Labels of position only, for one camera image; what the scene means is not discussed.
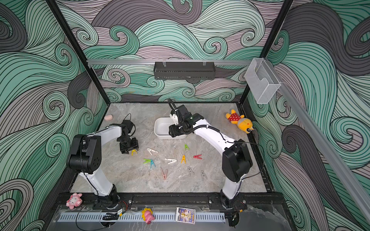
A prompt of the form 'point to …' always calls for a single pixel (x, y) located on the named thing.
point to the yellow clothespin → (132, 151)
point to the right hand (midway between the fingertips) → (172, 132)
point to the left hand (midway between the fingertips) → (134, 149)
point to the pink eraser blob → (108, 117)
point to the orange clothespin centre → (183, 158)
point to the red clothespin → (197, 156)
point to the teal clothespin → (151, 163)
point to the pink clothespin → (164, 175)
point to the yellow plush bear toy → (244, 124)
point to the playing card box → (185, 215)
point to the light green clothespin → (147, 160)
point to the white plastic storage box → (161, 126)
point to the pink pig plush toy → (74, 200)
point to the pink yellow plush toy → (147, 215)
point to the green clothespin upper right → (186, 146)
